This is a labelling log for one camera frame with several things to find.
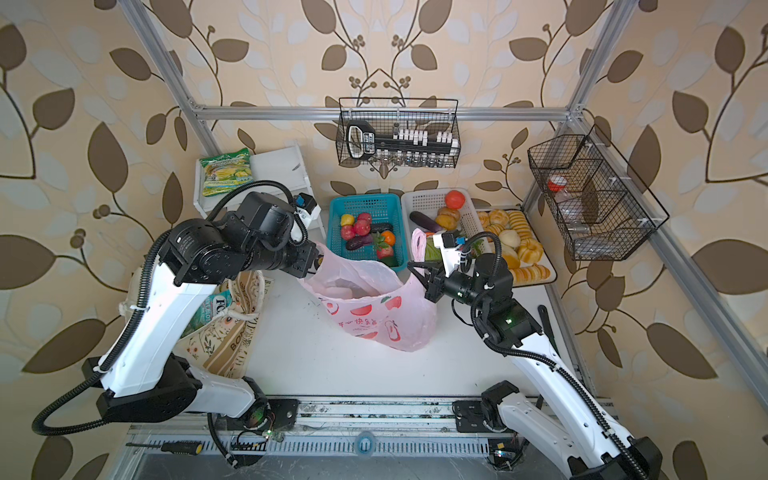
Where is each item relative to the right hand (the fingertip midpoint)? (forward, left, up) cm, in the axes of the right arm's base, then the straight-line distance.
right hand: (411, 268), depth 66 cm
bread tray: (+25, -41, -26) cm, 55 cm away
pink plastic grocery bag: (-4, +9, -6) cm, 12 cm away
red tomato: (+43, -19, -19) cm, 51 cm away
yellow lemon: (+39, +20, -25) cm, 50 cm away
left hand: (0, +19, +7) cm, 21 cm away
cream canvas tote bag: (-10, +45, -16) cm, 49 cm away
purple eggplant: (+39, -9, -26) cm, 48 cm away
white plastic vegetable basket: (+45, -11, -26) cm, 53 cm away
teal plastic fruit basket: (+44, +5, -24) cm, 50 cm away
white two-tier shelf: (+36, +36, +2) cm, 50 cm away
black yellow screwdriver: (-29, +56, -28) cm, 69 cm away
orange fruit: (+30, +5, -25) cm, 40 cm away
